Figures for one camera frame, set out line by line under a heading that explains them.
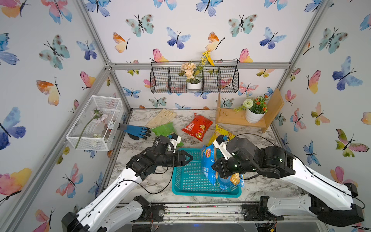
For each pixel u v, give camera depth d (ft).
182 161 1.99
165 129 3.31
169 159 1.96
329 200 1.28
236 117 3.53
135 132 3.44
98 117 2.44
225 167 1.66
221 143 1.76
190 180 2.78
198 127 3.33
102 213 1.31
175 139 2.15
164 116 3.78
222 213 2.46
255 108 3.14
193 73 2.72
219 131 3.26
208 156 2.04
